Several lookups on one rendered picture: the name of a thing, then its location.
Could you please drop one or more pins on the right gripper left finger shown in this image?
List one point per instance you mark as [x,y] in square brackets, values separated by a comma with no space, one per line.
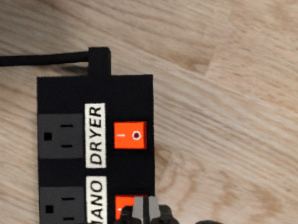
[139,212]

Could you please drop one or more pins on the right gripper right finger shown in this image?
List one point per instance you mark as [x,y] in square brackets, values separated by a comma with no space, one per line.
[164,216]

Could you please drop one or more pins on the black power strip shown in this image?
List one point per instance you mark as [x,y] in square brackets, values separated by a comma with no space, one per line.
[95,138]

